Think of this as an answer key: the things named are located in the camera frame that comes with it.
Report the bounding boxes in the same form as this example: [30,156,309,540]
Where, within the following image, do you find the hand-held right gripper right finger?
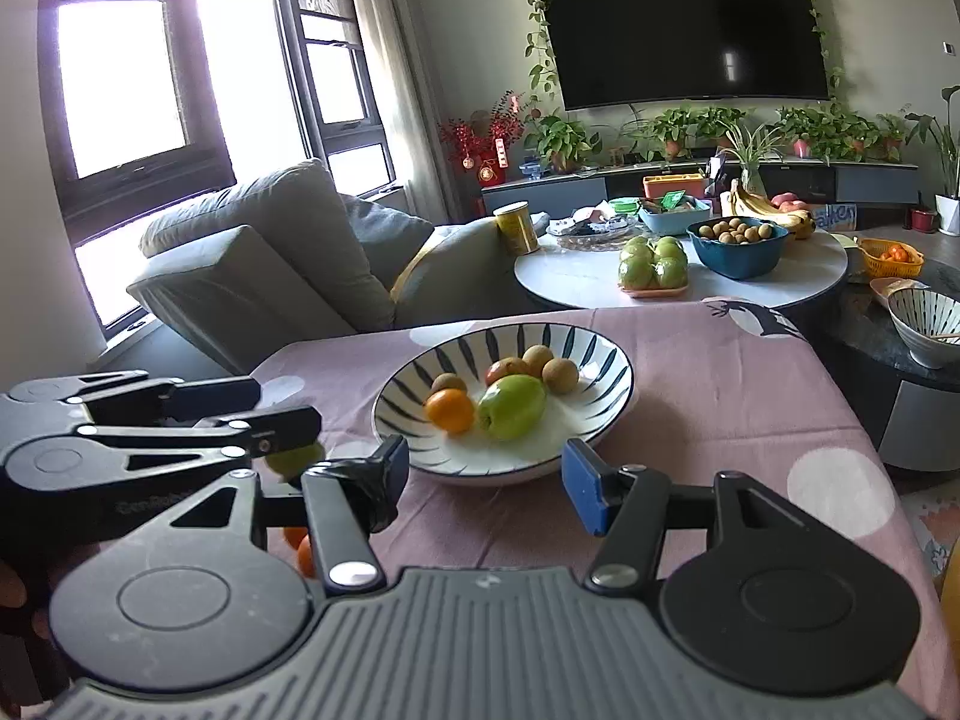
[561,439,811,593]

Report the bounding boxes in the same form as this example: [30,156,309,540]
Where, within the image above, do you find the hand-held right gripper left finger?
[169,435,412,593]

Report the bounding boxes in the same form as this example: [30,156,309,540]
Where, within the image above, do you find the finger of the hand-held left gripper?
[71,371,262,425]
[75,406,323,472]

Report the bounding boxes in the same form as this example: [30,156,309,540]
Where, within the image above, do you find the green round citrus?
[266,444,327,477]

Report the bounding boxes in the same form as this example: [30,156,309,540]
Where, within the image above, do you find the medium orange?
[424,388,476,434]

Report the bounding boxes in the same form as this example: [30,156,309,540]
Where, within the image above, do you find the green mango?
[478,374,548,442]

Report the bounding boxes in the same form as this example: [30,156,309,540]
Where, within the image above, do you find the blue striped white bowl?
[371,322,635,485]

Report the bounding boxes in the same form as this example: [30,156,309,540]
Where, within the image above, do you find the red orange round fruit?
[484,356,532,389]

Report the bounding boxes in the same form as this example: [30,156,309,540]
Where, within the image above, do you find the pile of brown fruits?
[697,216,777,245]

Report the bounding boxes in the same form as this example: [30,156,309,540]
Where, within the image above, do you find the person's left hand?
[0,556,55,640]

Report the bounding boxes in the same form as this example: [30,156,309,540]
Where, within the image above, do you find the grey sofa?
[126,157,552,372]

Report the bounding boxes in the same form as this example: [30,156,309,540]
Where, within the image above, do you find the pink dotted tablecloth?
[251,296,950,720]

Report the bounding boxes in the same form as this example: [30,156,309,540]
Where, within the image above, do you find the round white table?
[514,221,848,310]

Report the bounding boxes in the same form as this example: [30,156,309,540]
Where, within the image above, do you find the pale cushion with yellow trim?
[390,221,526,331]

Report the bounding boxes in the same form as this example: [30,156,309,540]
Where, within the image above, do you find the grey throw pillow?
[337,191,436,293]

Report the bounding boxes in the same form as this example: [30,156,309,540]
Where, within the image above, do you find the glass snack plate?
[546,211,638,242]

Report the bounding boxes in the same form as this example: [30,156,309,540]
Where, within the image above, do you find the yellow can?
[493,201,541,256]

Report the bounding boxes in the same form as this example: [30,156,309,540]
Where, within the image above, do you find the teal container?
[637,196,712,236]

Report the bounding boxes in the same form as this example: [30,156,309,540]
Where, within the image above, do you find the orange box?
[643,174,706,200]

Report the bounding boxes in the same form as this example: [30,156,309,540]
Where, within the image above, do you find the dark round table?
[806,255,960,473]

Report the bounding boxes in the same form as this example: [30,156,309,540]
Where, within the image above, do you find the bunch of bananas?
[720,178,815,239]

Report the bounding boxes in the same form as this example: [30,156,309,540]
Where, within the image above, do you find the large dark framed window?
[41,0,237,241]

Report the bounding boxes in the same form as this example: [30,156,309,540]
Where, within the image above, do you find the narrow dark framed window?
[266,0,398,200]

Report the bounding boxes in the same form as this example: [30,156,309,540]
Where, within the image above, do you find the leafy potted plant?
[525,114,601,173]
[697,106,747,147]
[825,109,878,160]
[772,105,830,158]
[649,106,702,160]
[874,114,908,162]

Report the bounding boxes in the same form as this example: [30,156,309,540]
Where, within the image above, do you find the red festive decoration plant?
[439,90,526,188]

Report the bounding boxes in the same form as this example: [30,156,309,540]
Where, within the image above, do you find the sheer beige curtain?
[341,0,458,226]

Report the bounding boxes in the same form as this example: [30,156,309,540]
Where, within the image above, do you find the patterned rug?
[892,480,960,578]

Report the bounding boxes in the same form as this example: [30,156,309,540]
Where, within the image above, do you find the beige small bowl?
[870,277,931,308]

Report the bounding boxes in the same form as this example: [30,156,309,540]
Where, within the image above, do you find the spider plant in vase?
[720,120,788,200]

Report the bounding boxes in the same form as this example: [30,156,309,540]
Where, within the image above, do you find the small striped bowl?
[887,286,960,370]

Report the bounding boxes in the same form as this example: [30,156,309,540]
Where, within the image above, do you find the orange basket of tangerines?
[856,238,925,280]

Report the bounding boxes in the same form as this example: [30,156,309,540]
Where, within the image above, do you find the grey television console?
[480,161,920,222]

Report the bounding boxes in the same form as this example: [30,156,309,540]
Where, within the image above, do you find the tall plant in white pot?
[904,86,960,235]

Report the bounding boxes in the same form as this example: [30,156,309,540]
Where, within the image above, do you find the black wall television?
[531,0,830,111]

